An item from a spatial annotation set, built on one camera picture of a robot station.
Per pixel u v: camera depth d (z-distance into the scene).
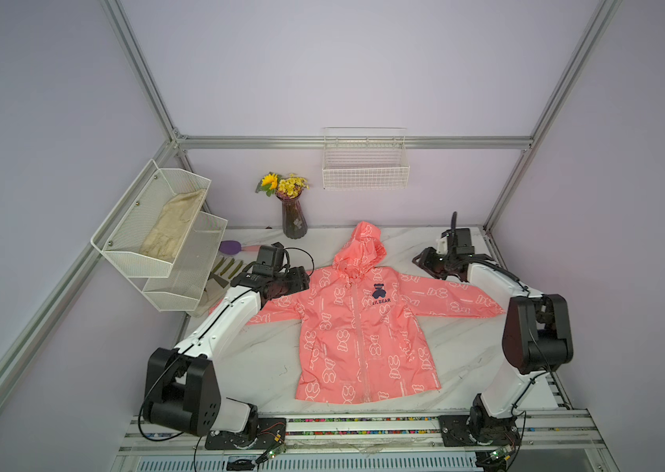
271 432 0.73
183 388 0.42
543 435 0.74
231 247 1.18
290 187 1.01
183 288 1.02
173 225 0.80
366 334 0.90
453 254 0.77
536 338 0.49
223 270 1.08
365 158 0.96
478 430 0.67
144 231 0.79
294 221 1.11
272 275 0.65
